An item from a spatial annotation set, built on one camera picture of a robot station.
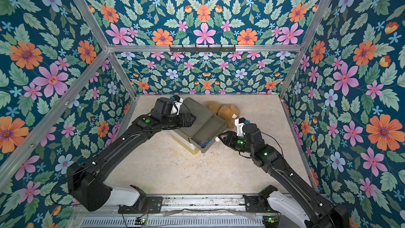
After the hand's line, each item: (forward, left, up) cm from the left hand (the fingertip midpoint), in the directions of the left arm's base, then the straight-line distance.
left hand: (191, 117), depth 77 cm
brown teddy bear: (+10, -21, -11) cm, 26 cm away
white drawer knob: (-10, -12, -6) cm, 17 cm away
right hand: (-11, -13, -2) cm, 17 cm away
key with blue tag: (-10, -8, -9) cm, 15 cm away
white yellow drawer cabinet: (-6, +5, -14) cm, 16 cm away
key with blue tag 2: (-10, -4, -9) cm, 14 cm away
